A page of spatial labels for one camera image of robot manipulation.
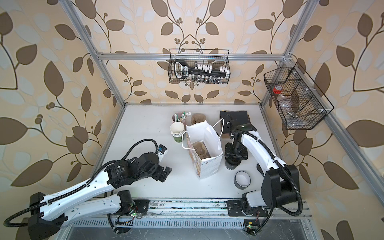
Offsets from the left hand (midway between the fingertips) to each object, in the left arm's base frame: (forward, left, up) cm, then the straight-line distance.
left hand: (166, 165), depth 73 cm
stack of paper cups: (+27, -1, -6) cm, 28 cm away
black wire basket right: (+26, -66, +19) cm, 74 cm away
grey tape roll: (-1, -41, -15) cm, 43 cm away
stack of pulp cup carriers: (+41, -14, -12) cm, 45 cm away
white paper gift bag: (+20, -18, +2) cm, 27 cm away
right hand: (+7, -35, -4) cm, 36 cm away
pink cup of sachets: (+31, -3, +1) cm, 31 cm away
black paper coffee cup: (+4, -33, -4) cm, 34 cm away
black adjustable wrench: (+5, -52, -14) cm, 54 cm away
